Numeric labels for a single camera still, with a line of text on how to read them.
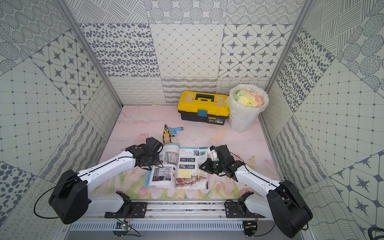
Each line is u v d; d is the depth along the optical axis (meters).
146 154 0.62
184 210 0.76
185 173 0.86
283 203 0.41
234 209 0.75
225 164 0.66
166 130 1.04
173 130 1.04
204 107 0.98
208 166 0.73
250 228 0.72
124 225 0.70
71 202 0.40
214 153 0.80
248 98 0.89
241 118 0.88
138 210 0.73
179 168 0.88
